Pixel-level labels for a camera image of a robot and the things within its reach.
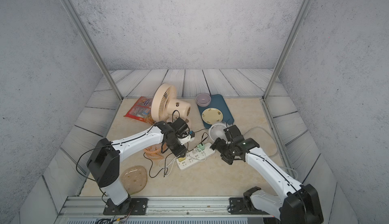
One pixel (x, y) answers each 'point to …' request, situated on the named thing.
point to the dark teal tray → (218, 101)
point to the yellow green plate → (211, 115)
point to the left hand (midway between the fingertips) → (184, 153)
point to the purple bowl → (203, 100)
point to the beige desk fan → (165, 106)
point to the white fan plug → (186, 140)
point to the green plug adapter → (202, 147)
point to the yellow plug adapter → (181, 159)
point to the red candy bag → (141, 110)
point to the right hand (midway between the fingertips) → (215, 151)
